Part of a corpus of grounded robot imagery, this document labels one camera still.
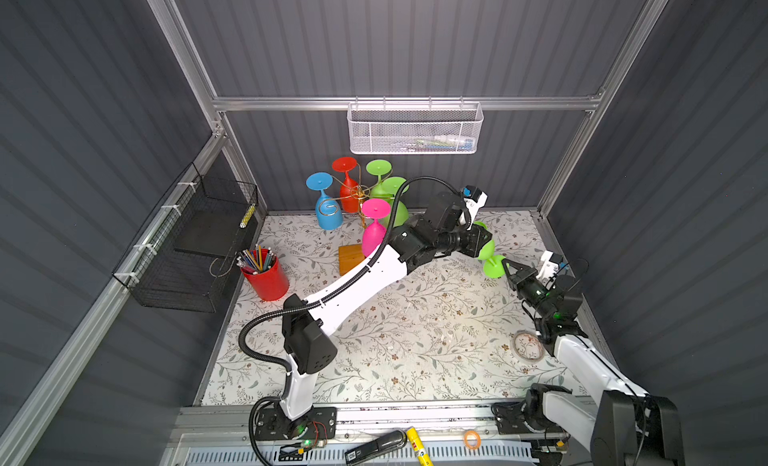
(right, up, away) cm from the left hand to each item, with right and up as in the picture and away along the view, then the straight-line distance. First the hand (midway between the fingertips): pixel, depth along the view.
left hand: (491, 234), depth 69 cm
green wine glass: (+5, -9, +13) cm, 16 cm away
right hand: (+8, -8, +11) cm, 16 cm away
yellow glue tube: (-16, -52, -2) cm, 54 cm away
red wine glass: (-37, +14, +22) cm, 45 cm away
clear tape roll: (+16, -33, +17) cm, 40 cm away
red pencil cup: (-60, -11, +15) cm, 63 cm away
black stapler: (-24, -48, -2) cm, 54 cm away
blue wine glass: (-43, +7, +21) cm, 48 cm away
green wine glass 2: (-27, +20, +17) cm, 37 cm away
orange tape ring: (-3, -50, +1) cm, 50 cm away
